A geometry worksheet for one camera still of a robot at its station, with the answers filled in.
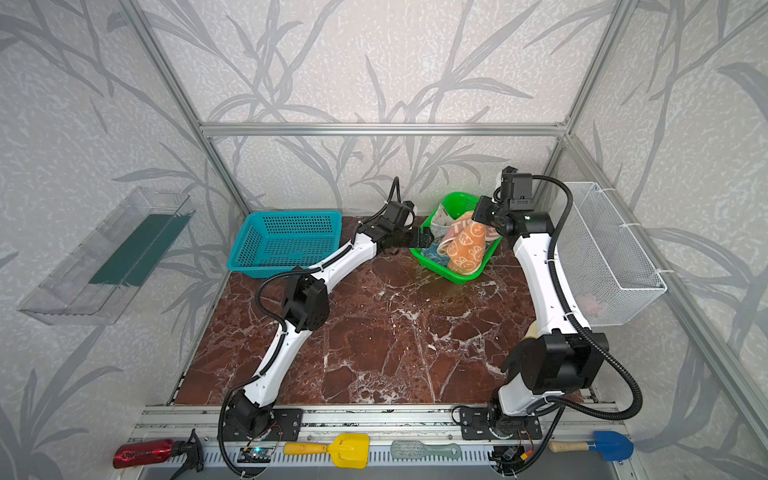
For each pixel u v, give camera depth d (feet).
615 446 2.32
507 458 2.48
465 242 2.79
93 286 2.08
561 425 2.47
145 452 2.19
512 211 1.92
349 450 2.25
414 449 2.27
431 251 3.50
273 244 3.67
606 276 1.99
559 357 1.37
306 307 2.05
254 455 2.34
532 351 2.65
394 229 2.60
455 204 3.81
